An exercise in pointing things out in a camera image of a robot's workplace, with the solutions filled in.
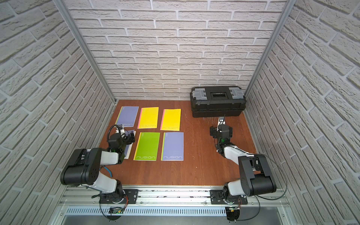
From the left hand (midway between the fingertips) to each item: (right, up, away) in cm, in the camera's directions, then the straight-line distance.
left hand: (126, 130), depth 93 cm
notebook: (+29, +6, +14) cm, 33 cm away
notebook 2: (+3, -11, -5) cm, 12 cm away
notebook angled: (+14, -11, -1) cm, 18 cm away
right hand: (+66, +2, -1) cm, 66 cm away
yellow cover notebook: (+11, +8, +13) cm, 19 cm away
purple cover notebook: (-6, +9, +17) cm, 20 cm away
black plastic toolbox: (+64, +20, +5) cm, 67 cm away
